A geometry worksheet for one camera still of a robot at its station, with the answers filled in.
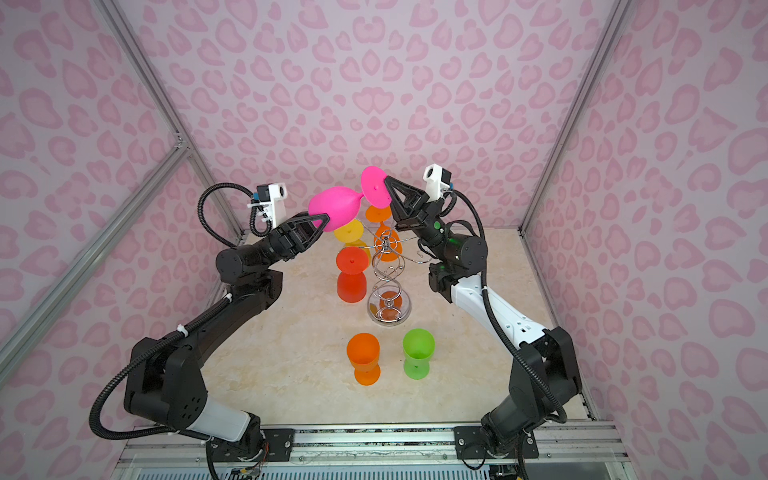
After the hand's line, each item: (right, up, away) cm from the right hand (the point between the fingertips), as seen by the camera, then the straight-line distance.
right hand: (385, 188), depth 51 cm
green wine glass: (+8, -36, +29) cm, 47 cm away
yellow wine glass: (-9, -6, +24) cm, 26 cm away
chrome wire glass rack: (0, -27, +47) cm, 54 cm away
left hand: (-10, -5, +5) cm, 13 cm away
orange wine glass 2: (-7, -36, +27) cm, 45 cm away
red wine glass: (-10, -18, +28) cm, 35 cm away
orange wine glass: (0, -8, +23) cm, 24 cm away
